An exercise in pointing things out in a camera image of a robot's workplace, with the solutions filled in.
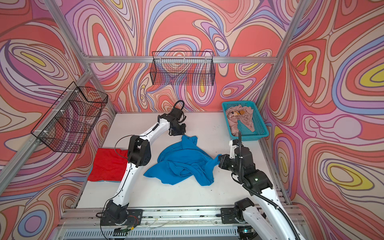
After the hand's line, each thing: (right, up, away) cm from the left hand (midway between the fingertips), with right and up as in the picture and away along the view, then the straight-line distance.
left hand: (188, 131), depth 104 cm
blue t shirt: (-3, -18, -11) cm, 22 cm away
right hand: (+18, -14, -29) cm, 36 cm away
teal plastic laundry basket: (+51, +2, -2) cm, 51 cm away
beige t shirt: (+43, +13, +9) cm, 46 cm away
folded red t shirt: (-46, -19, -15) cm, 53 cm away
